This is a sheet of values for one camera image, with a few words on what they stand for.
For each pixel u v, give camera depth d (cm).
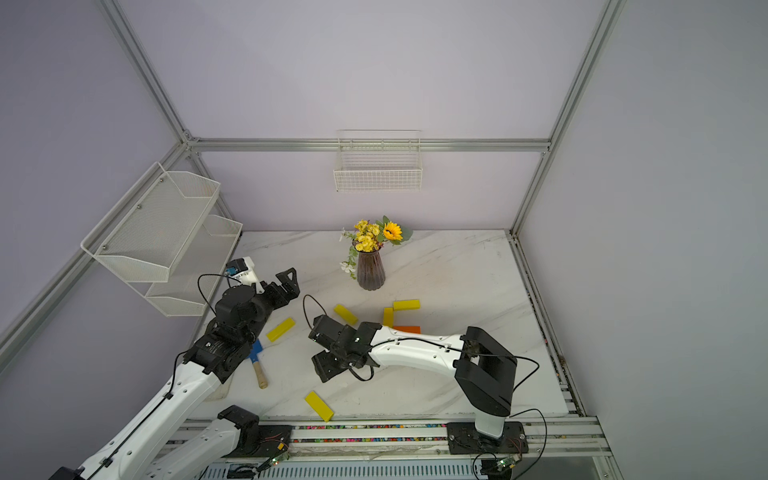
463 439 73
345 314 98
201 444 55
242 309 53
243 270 63
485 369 44
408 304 101
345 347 59
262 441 73
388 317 97
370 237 84
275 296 66
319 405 80
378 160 96
